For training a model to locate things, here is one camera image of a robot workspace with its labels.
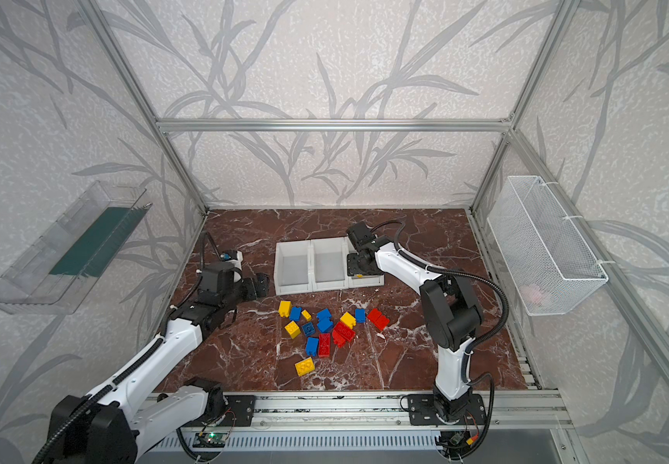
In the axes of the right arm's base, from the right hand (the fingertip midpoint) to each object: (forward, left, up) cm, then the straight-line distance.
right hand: (359, 265), depth 95 cm
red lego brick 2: (-21, +5, -5) cm, 23 cm away
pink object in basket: (-18, -43, +14) cm, 49 cm away
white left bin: (+1, +23, -5) cm, 24 cm away
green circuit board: (-46, +38, -7) cm, 61 cm away
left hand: (-8, +30, +6) cm, 32 cm away
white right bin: (-5, +1, -1) cm, 6 cm away
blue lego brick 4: (-25, +14, -5) cm, 29 cm away
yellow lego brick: (-17, +4, -4) cm, 18 cm away
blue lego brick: (-14, +21, -6) cm, 26 cm away
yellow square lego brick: (-20, +20, -3) cm, 29 cm away
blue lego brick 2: (-16, +11, -5) cm, 20 cm away
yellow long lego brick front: (-30, +16, -6) cm, 34 cm away
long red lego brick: (-23, +11, -6) cm, 26 cm away
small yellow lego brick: (-15, +17, -5) cm, 23 cm away
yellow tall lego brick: (-13, +24, -4) cm, 28 cm away
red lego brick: (-16, -6, -6) cm, 18 cm away
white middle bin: (+6, +11, -5) cm, 13 cm away
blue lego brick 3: (-15, 0, -7) cm, 16 cm away
